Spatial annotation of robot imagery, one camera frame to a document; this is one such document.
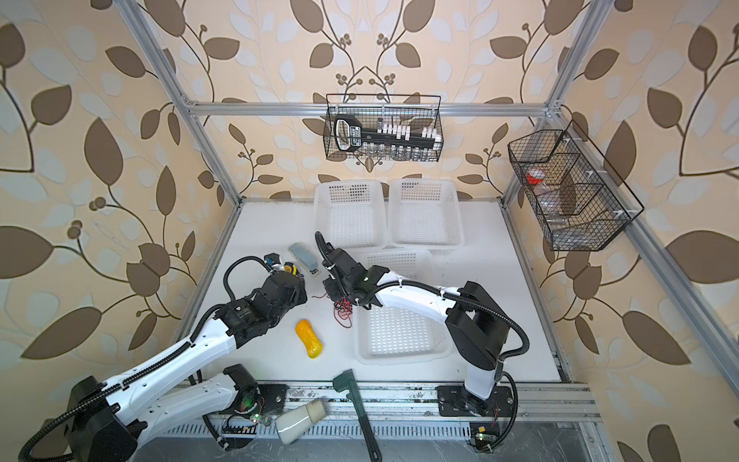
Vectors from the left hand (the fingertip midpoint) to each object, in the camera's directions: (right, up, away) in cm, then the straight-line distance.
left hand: (303, 281), depth 80 cm
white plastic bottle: (+1, -31, -13) cm, 34 cm away
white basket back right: (+40, +21, +36) cm, 57 cm away
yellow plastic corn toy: (+1, -17, +2) cm, 17 cm away
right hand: (+8, -1, +4) cm, 8 cm away
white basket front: (+27, -17, +6) cm, 32 cm away
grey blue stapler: (-5, +5, +20) cm, 21 cm away
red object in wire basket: (+66, +30, +1) cm, 72 cm away
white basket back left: (+10, +21, +37) cm, 43 cm away
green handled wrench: (+12, -27, -3) cm, 30 cm away
